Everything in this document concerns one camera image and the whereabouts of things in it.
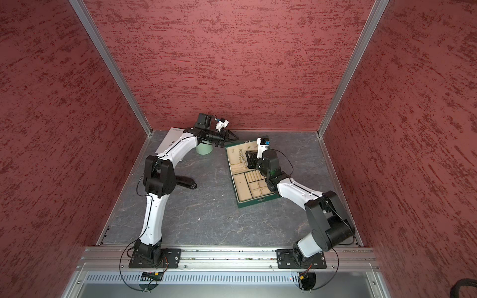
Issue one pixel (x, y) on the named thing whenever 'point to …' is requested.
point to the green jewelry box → (249, 185)
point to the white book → (170, 140)
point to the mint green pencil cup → (204, 147)
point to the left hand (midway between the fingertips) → (235, 142)
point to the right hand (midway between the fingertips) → (246, 155)
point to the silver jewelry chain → (241, 159)
